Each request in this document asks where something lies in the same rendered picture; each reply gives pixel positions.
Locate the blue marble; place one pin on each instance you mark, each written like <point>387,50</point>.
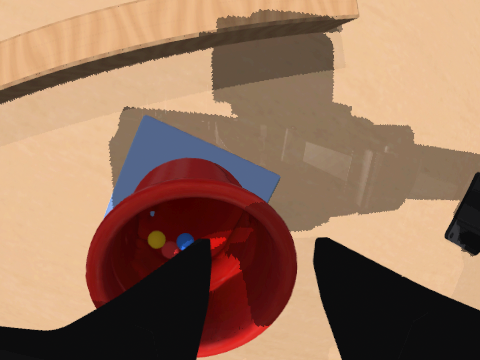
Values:
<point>184,240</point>

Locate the yellow marble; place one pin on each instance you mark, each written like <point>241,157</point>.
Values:
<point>156,239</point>

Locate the red marble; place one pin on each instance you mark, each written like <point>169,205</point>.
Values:
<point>169,249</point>

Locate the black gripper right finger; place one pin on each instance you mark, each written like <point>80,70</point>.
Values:
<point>376,315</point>

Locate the red translucent cup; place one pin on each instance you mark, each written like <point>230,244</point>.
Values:
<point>254,261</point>

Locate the light brown wooden beam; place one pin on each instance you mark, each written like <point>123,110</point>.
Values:
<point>141,30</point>

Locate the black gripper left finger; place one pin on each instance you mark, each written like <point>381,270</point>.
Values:
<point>160,318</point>

